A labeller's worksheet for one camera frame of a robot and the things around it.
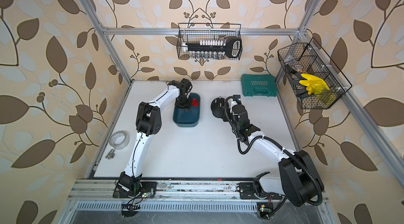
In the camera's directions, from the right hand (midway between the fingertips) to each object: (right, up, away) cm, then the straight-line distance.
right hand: (227, 107), depth 87 cm
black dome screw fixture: (-5, 0, +7) cm, 9 cm away
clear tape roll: (-63, -19, +4) cm, 66 cm away
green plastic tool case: (+26, +14, +25) cm, 39 cm away
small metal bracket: (-64, -26, -2) cm, 69 cm away
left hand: (-26, 0, +17) cm, 31 cm away
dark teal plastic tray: (-25, -8, +12) cm, 29 cm away
